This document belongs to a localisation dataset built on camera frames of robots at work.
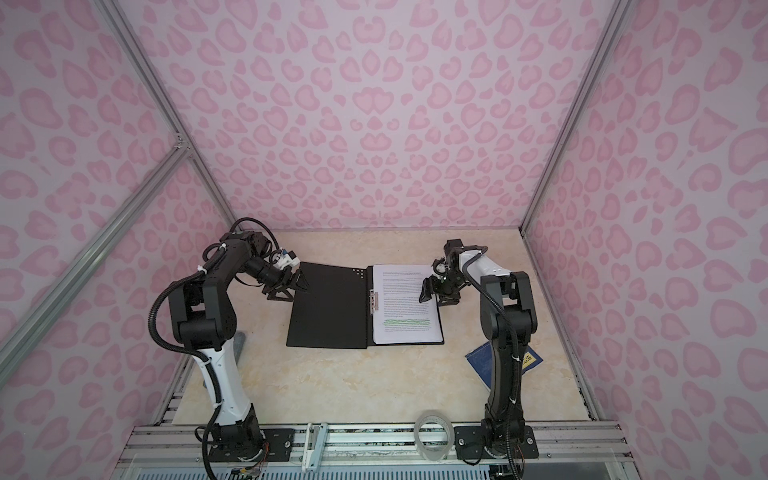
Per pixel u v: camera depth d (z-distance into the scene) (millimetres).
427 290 908
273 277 822
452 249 881
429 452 713
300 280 846
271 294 881
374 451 729
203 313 559
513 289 607
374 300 979
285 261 903
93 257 636
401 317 936
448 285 863
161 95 819
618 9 689
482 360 859
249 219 895
